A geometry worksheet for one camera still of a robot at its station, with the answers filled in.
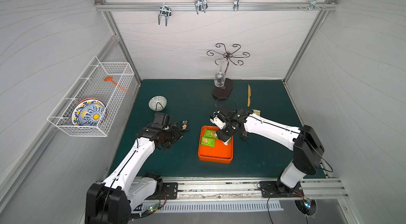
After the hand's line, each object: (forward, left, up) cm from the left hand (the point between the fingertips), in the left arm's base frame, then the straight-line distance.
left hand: (181, 137), depth 81 cm
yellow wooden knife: (+37, -43, -9) cm, 57 cm away
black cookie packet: (+12, 0, -9) cm, 15 cm away
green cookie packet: (+6, -15, -8) cm, 18 cm away
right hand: (+3, -22, -1) cm, 22 cm away
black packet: (+6, -36, -9) cm, 37 cm away
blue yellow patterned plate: (-2, +34, +25) cm, 42 cm away
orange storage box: (-4, -21, -13) cm, 25 cm away
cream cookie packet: (+22, -46, -9) cm, 52 cm away
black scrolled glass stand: (+41, -26, -10) cm, 50 cm away
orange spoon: (+20, +36, +21) cm, 46 cm away
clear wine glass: (+33, -21, +12) cm, 41 cm away
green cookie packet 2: (+1, -15, -9) cm, 17 cm away
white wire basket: (+14, +39, +23) cm, 47 cm away
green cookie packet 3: (-4, -23, +4) cm, 24 cm away
